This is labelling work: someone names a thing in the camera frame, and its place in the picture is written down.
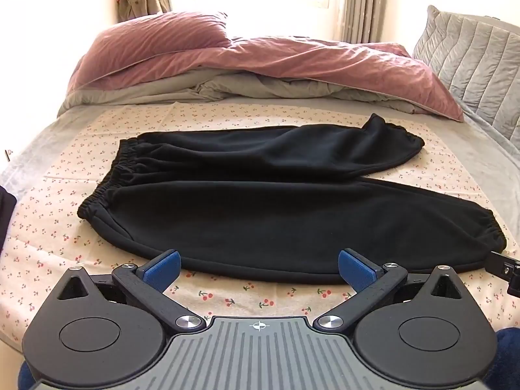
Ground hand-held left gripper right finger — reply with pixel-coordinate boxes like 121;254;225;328
315;247;474;331

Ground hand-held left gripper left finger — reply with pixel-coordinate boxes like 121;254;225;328
56;249;204;332

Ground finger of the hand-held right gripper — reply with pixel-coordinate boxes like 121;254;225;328
483;251;520;295

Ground black pants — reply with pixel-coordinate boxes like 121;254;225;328
77;114;506;285

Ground person's navy clothing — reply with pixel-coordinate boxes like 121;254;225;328
16;327;520;390

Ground cherry print bed cloth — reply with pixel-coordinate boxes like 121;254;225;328
0;101;520;334

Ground dark cloth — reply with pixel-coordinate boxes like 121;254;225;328
0;186;18;254

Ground pink and grey duvet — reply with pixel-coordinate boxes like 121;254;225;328
57;41;466;123

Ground grey quilted pillow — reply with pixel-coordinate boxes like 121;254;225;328
411;5;520;149

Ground pink pillow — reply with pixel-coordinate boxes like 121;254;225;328
67;10;231;90

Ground beige patterned curtain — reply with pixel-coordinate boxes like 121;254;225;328
340;0;391;44

